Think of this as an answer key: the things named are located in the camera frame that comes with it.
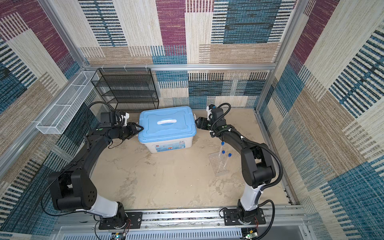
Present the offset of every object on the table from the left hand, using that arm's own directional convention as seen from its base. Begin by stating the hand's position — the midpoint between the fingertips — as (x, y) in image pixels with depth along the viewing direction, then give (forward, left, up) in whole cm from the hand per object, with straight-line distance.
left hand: (141, 126), depth 85 cm
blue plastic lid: (+4, -13, -2) cm, 14 cm away
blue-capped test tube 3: (-16, -48, -5) cm, 50 cm away
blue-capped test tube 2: (-14, -45, -5) cm, 47 cm away
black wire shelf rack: (+36, +17, -1) cm, 40 cm away
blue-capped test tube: (-9, -45, -5) cm, 46 cm away
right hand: (+6, -33, -5) cm, 34 cm away
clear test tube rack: (-13, -44, -20) cm, 50 cm away
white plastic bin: (-6, -8, -11) cm, 15 cm away
